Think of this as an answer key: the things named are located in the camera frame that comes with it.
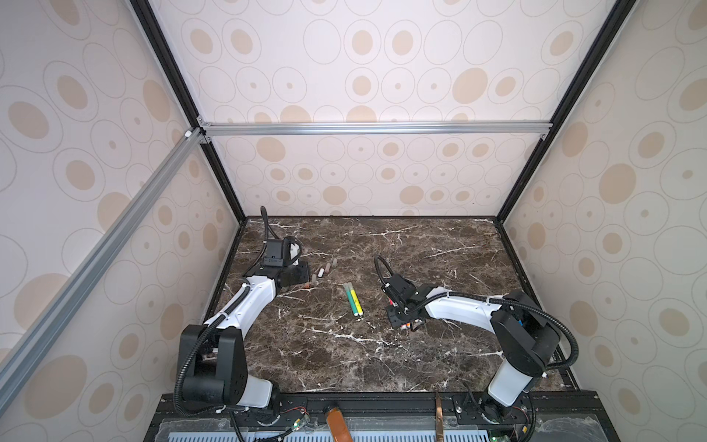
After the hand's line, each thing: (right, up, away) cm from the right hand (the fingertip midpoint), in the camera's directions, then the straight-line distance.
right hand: (403, 314), depth 92 cm
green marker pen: (-18, +5, +3) cm, 19 cm away
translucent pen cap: (-31, +9, +8) cm, 33 cm away
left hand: (-29, +16, -3) cm, 34 cm away
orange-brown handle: (-20, -23, -22) cm, 38 cm away
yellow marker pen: (-16, +4, +2) cm, 16 cm away
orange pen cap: (-34, +9, +7) cm, 35 cm away
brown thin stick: (+6, -26, -21) cm, 34 cm away
